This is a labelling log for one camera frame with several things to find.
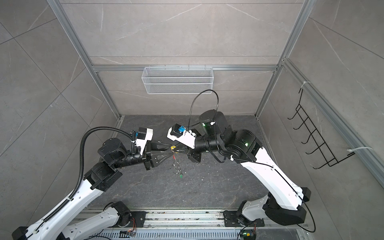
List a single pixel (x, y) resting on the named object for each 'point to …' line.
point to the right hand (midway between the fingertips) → (176, 145)
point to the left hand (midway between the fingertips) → (171, 147)
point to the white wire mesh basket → (168, 80)
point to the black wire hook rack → (330, 158)
